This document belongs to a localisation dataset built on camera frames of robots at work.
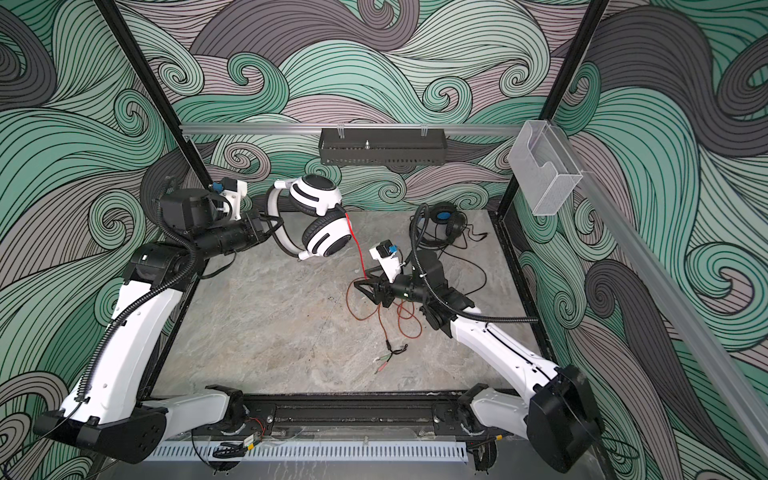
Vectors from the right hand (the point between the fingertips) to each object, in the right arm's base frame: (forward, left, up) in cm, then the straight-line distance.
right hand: (362, 279), depth 73 cm
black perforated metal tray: (+45, -5, +9) cm, 46 cm away
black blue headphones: (+39, -26, -24) cm, 52 cm away
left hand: (+6, +17, +16) cm, 24 cm away
